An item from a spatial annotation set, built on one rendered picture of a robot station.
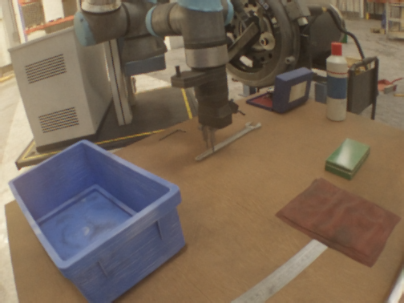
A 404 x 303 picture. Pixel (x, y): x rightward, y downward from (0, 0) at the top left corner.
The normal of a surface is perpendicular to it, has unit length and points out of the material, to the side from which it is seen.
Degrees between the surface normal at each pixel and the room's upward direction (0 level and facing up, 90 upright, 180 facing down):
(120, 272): 90
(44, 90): 90
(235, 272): 0
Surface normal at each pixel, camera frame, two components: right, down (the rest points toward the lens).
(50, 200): 0.74, 0.25
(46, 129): 0.14, 0.47
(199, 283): -0.12, -0.87
